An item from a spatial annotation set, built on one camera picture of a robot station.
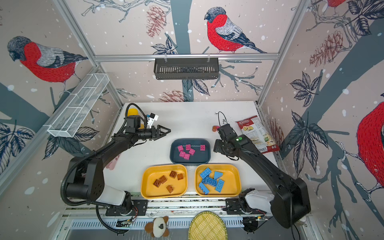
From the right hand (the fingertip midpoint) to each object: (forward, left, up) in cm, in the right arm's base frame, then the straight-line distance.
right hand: (218, 149), depth 82 cm
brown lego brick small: (-13, +21, -9) cm, 26 cm away
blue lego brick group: (-16, -1, -12) cm, 20 cm away
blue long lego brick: (-18, +7, -10) cm, 22 cm away
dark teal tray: (0, +11, -10) cm, 15 cm away
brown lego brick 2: (-11, +25, -9) cm, 29 cm away
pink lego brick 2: (+6, +18, -8) cm, 20 cm away
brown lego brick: (-16, +33, -9) cm, 38 cm away
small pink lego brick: (0, +19, -9) cm, 21 cm away
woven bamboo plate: (-34, +6, -11) cm, 36 cm away
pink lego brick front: (+1, +21, -9) cm, 23 cm away
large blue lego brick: (-11, +7, -8) cm, 15 cm away
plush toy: (-36, +28, -8) cm, 46 cm away
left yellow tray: (-12, +39, -8) cm, 41 cm away
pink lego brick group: (+3, +15, -10) cm, 18 cm away
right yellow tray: (-10, -8, -12) cm, 18 cm away
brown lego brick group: (-19, +26, -9) cm, 33 cm away
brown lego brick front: (-14, +31, -9) cm, 35 cm away
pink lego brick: (+5, +23, -9) cm, 25 cm away
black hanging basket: (+55, +22, +18) cm, 62 cm away
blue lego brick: (-14, +5, -9) cm, 17 cm away
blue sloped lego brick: (-10, 0, -12) cm, 15 cm away
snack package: (+21, -26, -8) cm, 34 cm away
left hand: (+5, +29, +8) cm, 30 cm away
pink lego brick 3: (+7, +9, -10) cm, 15 cm away
